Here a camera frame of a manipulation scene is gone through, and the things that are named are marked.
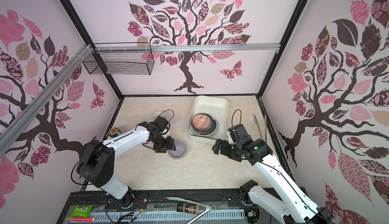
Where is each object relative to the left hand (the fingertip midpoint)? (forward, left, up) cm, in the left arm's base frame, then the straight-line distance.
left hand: (170, 151), depth 85 cm
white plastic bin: (+38, -30, -4) cm, 49 cm away
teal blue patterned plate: (+14, -23, -1) cm, 27 cm away
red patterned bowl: (+20, -18, +1) cm, 27 cm away
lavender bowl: (+2, -6, -3) cm, 7 cm away
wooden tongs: (+23, -56, -2) cm, 60 cm away
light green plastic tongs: (-27, -21, -3) cm, 34 cm away
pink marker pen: (-31, +33, -4) cm, 46 cm away
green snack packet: (-28, +40, -4) cm, 49 cm away
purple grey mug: (+25, +13, +1) cm, 29 cm away
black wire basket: (+51, +34, +28) cm, 67 cm away
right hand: (-4, -26, +13) cm, 30 cm away
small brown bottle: (-27, -11, -1) cm, 29 cm away
